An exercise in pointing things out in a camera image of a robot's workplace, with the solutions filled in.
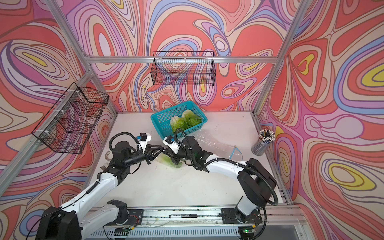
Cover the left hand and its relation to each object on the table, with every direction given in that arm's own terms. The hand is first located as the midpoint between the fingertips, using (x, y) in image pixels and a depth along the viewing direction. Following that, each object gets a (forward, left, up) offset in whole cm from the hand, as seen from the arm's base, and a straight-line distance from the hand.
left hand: (163, 149), depth 76 cm
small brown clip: (-1, +38, -18) cm, 42 cm away
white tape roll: (+8, +39, -20) cm, 45 cm away
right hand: (0, -1, -4) cm, 4 cm away
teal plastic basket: (+36, +8, -15) cm, 40 cm away
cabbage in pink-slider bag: (-1, -1, -10) cm, 10 cm away
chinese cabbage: (+27, -5, -10) cm, 29 cm away
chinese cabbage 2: (+30, -13, -9) cm, 34 cm away
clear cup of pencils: (+10, -57, -2) cm, 58 cm away
